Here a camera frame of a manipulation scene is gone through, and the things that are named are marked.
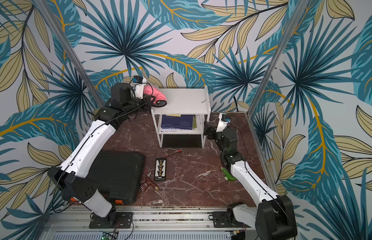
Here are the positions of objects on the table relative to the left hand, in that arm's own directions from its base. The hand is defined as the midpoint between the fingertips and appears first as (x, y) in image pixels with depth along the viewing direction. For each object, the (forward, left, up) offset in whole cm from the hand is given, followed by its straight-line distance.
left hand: (153, 98), depth 72 cm
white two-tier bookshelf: (+3, -18, -4) cm, 18 cm away
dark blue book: (+3, -10, -20) cm, 23 cm away
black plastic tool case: (-27, +18, -31) cm, 45 cm away
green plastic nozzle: (-23, -42, -38) cm, 61 cm away
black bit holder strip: (-20, -1, -37) cm, 42 cm away
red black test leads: (-7, -8, -39) cm, 40 cm away
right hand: (-4, -30, -11) cm, 32 cm away
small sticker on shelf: (+4, -25, -4) cm, 26 cm away
